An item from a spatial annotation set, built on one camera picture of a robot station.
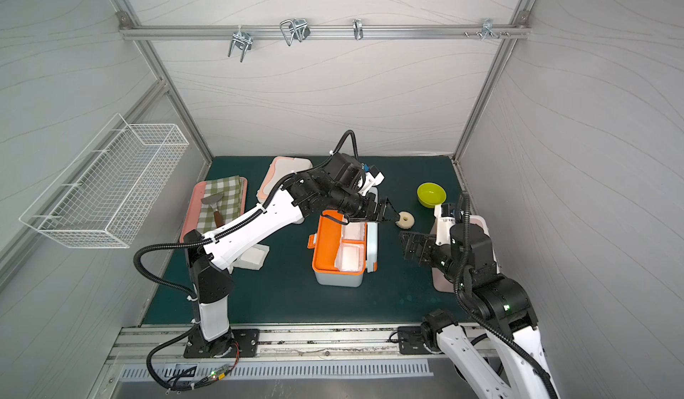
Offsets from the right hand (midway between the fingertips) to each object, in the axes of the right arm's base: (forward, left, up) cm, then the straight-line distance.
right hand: (418, 234), depth 65 cm
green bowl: (+33, -13, -26) cm, 44 cm away
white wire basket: (+4, +81, +6) cm, 82 cm away
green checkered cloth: (+25, +67, -27) cm, 76 cm away
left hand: (+2, +7, +2) cm, 7 cm away
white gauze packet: (+2, +17, -18) cm, 25 cm away
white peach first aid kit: (+33, +46, -13) cm, 57 cm away
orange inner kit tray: (+6, +24, -15) cm, 29 cm away
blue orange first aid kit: (-4, +22, -24) cm, 32 cm away
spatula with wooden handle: (+25, +73, -25) cm, 81 cm away
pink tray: (+25, +81, -25) cm, 88 cm away
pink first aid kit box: (-4, -11, -23) cm, 26 cm away
